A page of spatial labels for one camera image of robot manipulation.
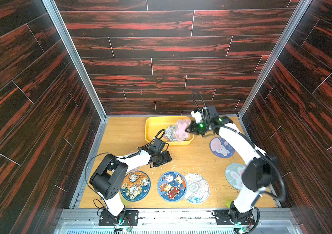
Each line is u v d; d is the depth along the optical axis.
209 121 0.65
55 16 0.69
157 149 0.73
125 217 0.73
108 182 0.47
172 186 0.84
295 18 0.69
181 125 0.86
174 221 0.74
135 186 0.84
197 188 0.84
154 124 1.15
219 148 1.01
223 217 0.73
